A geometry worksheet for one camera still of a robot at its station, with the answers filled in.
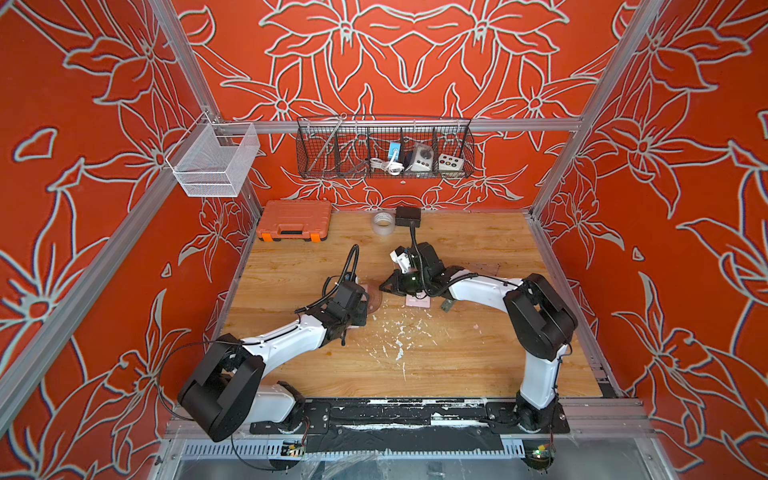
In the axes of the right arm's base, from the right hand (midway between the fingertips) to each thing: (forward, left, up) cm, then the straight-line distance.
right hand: (374, 288), depth 86 cm
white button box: (+36, -23, +19) cm, 47 cm away
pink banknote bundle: (-9, +1, +13) cm, 15 cm away
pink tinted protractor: (-1, 0, -3) cm, 3 cm away
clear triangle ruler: (+15, -38, -11) cm, 42 cm away
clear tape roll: (+35, -2, -8) cm, 36 cm away
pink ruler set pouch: (+1, -12, -9) cm, 15 cm away
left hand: (-2, +4, -6) cm, 8 cm away
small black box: (+38, -12, -7) cm, 40 cm away
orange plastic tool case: (+36, +34, -8) cm, 50 cm away
